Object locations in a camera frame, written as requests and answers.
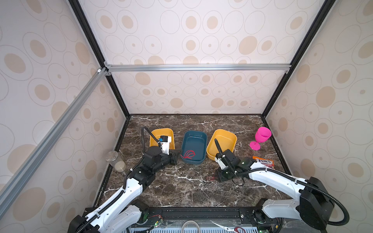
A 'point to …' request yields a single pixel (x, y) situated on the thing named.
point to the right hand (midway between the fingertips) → (217, 176)
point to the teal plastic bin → (194, 147)
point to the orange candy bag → (267, 162)
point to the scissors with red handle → (233, 230)
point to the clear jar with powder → (116, 160)
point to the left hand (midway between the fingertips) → (185, 150)
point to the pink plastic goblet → (262, 134)
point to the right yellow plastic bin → (227, 140)
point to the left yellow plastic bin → (157, 133)
